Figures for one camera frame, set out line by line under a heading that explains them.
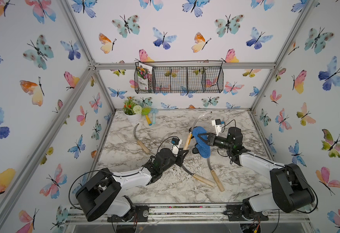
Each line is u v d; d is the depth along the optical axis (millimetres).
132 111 1018
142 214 731
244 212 670
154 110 1188
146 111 1180
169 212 755
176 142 698
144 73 880
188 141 789
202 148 772
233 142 671
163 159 624
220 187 816
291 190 428
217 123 765
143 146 986
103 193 423
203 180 841
